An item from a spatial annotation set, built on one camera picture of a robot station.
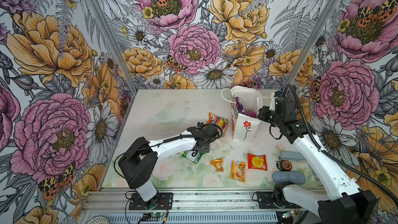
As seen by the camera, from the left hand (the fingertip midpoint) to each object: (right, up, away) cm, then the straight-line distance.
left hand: (197, 149), depth 86 cm
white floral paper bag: (+29, +26, +8) cm, 39 cm away
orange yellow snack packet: (+21, -10, -3) cm, 24 cm away
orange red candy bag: (+16, +13, +14) cm, 25 cm away
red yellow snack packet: (+33, -6, 0) cm, 33 cm away
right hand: (+31, +20, -8) cm, 37 cm away
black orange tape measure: (+45, -7, -3) cm, 46 cm away
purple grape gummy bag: (+25, +24, +8) cm, 36 cm away
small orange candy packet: (+11, -7, -1) cm, 13 cm away
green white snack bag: (-1, +2, -16) cm, 16 cm away
